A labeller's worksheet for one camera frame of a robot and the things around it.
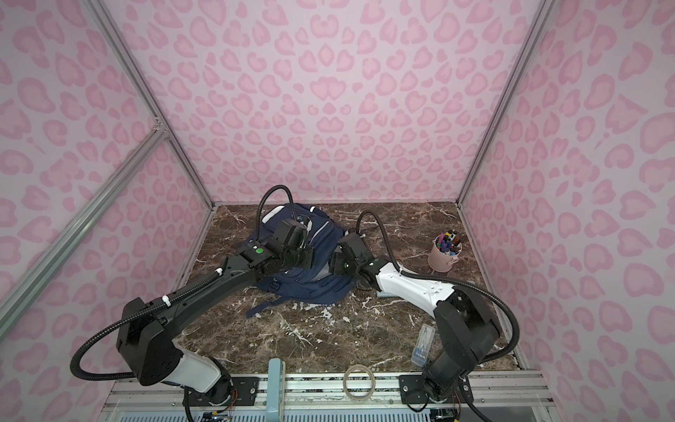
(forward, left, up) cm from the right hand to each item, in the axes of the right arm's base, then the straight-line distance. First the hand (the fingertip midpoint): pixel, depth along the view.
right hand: (336, 261), depth 86 cm
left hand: (0, +7, +7) cm, 10 cm away
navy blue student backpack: (-7, +7, -3) cm, 10 cm away
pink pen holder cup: (+5, -37, -2) cm, 37 cm away
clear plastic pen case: (-22, -27, -12) cm, 37 cm away
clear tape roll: (-34, -11, -10) cm, 37 cm away
